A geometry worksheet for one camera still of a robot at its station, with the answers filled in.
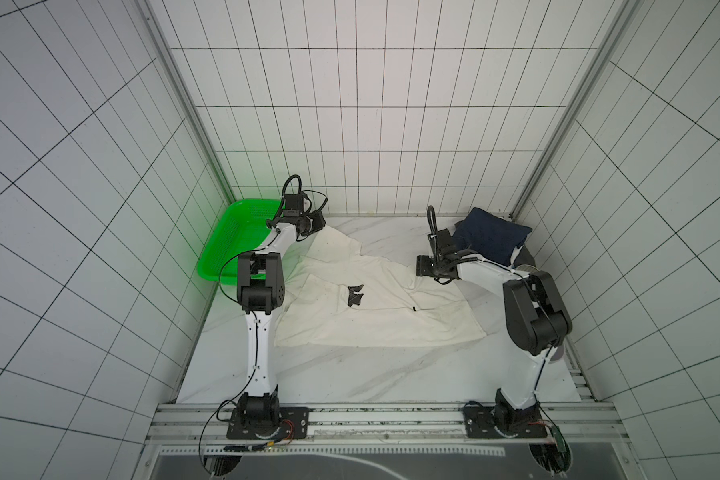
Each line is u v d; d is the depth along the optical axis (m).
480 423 0.72
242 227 1.15
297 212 0.88
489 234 1.02
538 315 0.54
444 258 0.77
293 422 0.72
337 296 0.95
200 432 0.69
